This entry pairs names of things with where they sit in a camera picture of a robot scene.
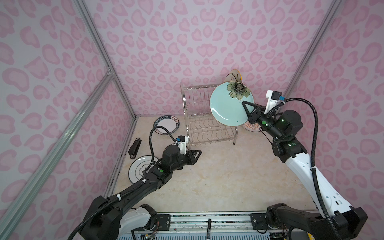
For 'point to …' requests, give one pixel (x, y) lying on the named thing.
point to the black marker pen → (208, 229)
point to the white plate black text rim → (171, 123)
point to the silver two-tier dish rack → (201, 126)
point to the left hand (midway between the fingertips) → (201, 150)
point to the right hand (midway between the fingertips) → (244, 101)
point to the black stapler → (134, 148)
